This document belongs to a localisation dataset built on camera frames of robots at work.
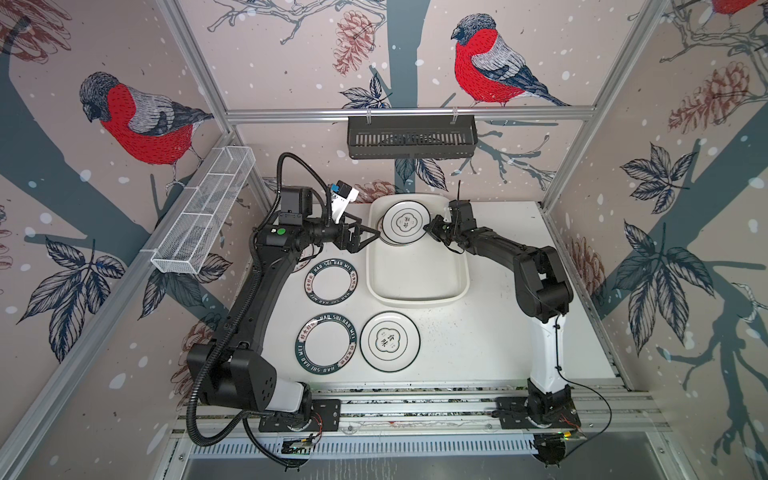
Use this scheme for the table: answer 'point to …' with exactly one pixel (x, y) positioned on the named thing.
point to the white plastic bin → (423, 274)
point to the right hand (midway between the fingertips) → (422, 228)
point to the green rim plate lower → (325, 344)
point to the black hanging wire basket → (412, 137)
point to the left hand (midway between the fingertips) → (366, 226)
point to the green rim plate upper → (331, 281)
